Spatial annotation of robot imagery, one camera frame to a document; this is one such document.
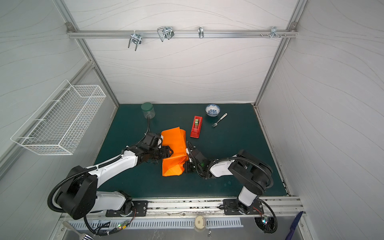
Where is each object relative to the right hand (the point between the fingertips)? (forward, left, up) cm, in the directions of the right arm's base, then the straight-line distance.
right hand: (184, 162), depth 89 cm
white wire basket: (+3, +56, +32) cm, 65 cm away
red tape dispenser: (+24, -6, +4) cm, 25 cm away
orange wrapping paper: (+12, +6, +7) cm, 15 cm away
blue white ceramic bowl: (+43, -17, 0) cm, 47 cm away
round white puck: (-30, -11, +10) cm, 33 cm away
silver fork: (+31, -19, -2) cm, 36 cm away
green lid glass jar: (+34, +29, +9) cm, 45 cm away
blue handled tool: (-28, -56, -3) cm, 62 cm away
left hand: (+4, +8, +6) cm, 10 cm away
